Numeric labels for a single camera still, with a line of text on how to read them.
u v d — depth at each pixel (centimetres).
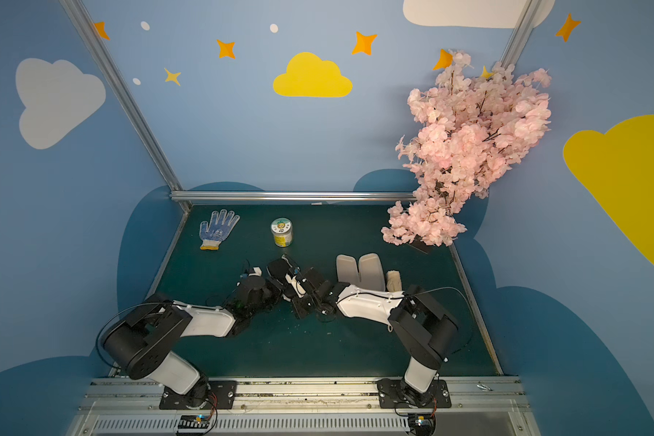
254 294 72
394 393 77
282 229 104
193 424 73
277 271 92
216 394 74
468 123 71
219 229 112
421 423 73
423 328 46
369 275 99
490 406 74
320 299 68
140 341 45
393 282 93
